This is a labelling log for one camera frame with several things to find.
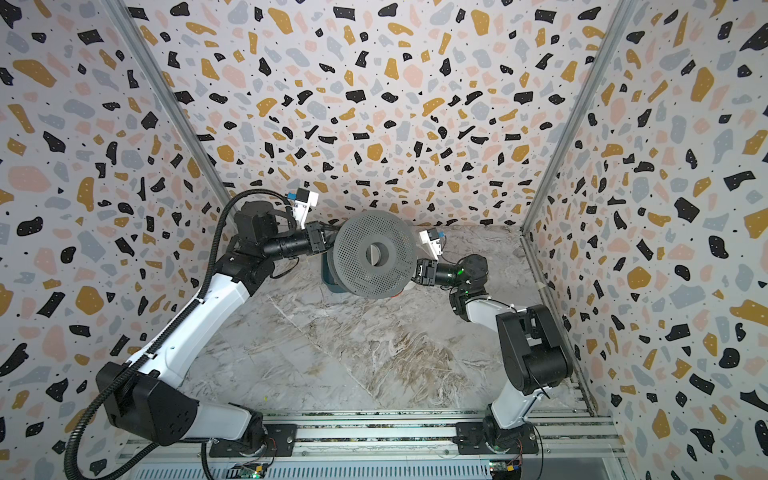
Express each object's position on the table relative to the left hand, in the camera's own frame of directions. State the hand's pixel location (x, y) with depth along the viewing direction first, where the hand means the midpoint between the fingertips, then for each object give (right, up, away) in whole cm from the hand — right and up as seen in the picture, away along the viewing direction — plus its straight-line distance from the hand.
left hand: (348, 229), depth 66 cm
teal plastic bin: (-14, -14, +37) cm, 42 cm away
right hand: (+10, -10, +7) cm, 15 cm away
